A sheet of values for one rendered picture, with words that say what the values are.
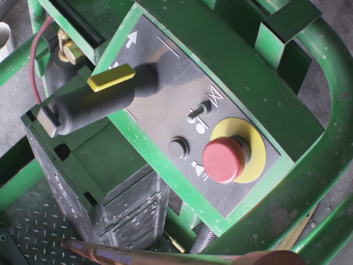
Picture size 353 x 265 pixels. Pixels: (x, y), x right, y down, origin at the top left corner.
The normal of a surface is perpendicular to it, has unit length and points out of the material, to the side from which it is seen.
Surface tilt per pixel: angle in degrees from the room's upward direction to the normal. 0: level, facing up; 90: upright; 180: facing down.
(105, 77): 32
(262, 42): 90
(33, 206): 0
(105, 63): 58
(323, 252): 9
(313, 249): 27
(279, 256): 16
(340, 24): 0
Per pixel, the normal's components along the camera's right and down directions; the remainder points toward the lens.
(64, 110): -0.33, 0.13
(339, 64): -0.40, -0.26
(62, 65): -0.04, -0.14
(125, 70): 0.44, -0.64
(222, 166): -0.61, 0.30
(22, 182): 0.65, 0.71
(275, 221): 0.15, -0.26
